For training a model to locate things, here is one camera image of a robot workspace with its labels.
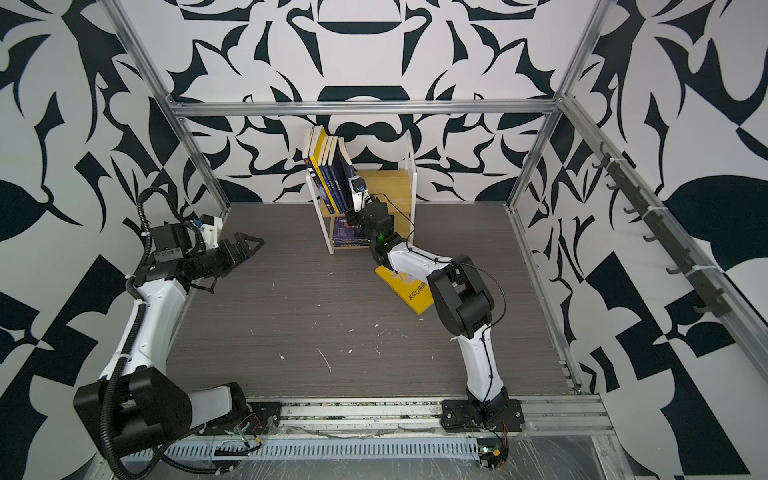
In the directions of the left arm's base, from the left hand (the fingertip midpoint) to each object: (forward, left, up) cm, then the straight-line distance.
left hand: (252, 244), depth 78 cm
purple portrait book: (+15, -22, -16) cm, 31 cm away
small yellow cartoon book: (-2, -44, -23) cm, 50 cm away
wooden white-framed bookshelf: (+9, -31, +9) cm, 34 cm away
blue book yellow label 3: (+20, -23, +7) cm, 32 cm away
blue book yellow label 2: (+14, -22, +11) cm, 28 cm away
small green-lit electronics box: (-45, -58, -24) cm, 77 cm away
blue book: (+14, -20, +11) cm, 26 cm away
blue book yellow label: (+14, -20, +11) cm, 26 cm away
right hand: (+17, -25, +3) cm, 31 cm away
